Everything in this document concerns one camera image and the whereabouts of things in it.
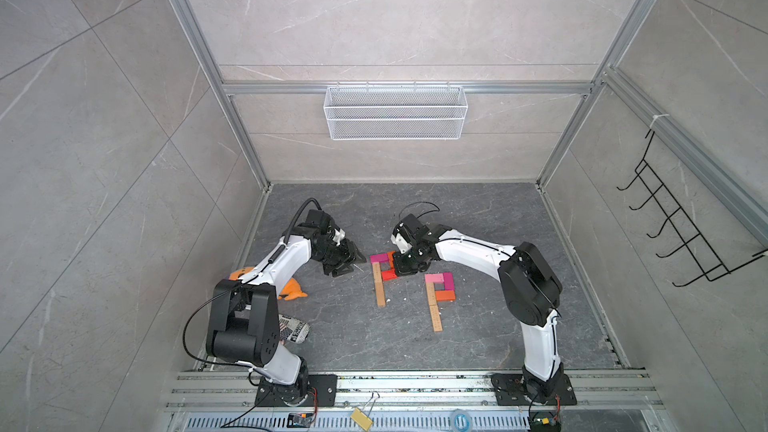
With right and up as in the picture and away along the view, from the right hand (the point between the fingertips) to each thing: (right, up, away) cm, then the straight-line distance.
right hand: (397, 271), depth 91 cm
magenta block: (-6, +3, +4) cm, 8 cm away
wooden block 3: (+10, -6, -1) cm, 12 cm away
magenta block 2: (+16, -3, +1) cm, 17 cm away
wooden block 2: (-5, -7, -1) cm, 9 cm away
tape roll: (+15, -31, -22) cm, 41 cm away
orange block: (+14, -7, -2) cm, 16 cm away
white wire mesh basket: (-1, +53, +9) cm, 54 cm away
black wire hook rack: (+62, +14, -29) cm, 70 cm away
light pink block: (+12, -3, +2) cm, 12 cm away
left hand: (-10, +5, -5) cm, 12 cm away
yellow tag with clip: (-9, -30, -22) cm, 38 cm away
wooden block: (-6, -2, +1) cm, 7 cm away
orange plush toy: (-32, -4, -5) cm, 32 cm away
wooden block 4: (+11, -12, -7) cm, 18 cm away
